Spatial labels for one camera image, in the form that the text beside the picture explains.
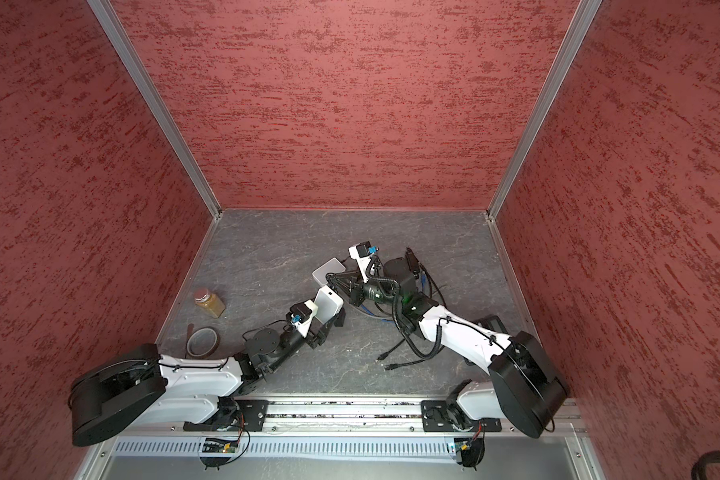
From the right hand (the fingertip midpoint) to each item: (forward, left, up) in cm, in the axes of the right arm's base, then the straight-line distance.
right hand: (330, 285), depth 74 cm
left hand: (-2, +2, -9) cm, 9 cm away
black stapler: (+22, -27, -22) cm, 41 cm away
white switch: (-4, +1, -3) cm, 4 cm away
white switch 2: (+20, +3, -21) cm, 29 cm away
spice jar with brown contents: (+3, +37, -12) cm, 39 cm away
